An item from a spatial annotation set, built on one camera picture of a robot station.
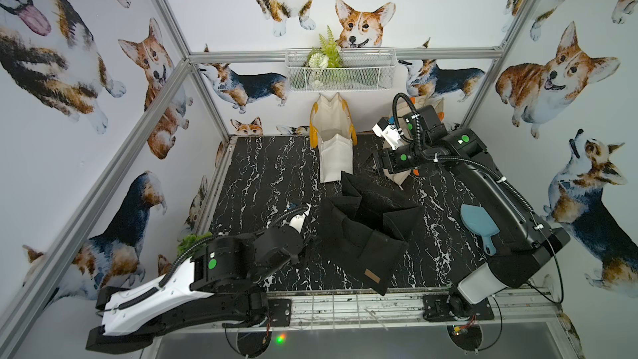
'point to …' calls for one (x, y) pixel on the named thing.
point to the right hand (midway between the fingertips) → (367, 166)
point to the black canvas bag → (365, 231)
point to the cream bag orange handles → (398, 179)
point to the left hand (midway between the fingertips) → (317, 237)
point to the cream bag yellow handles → (331, 130)
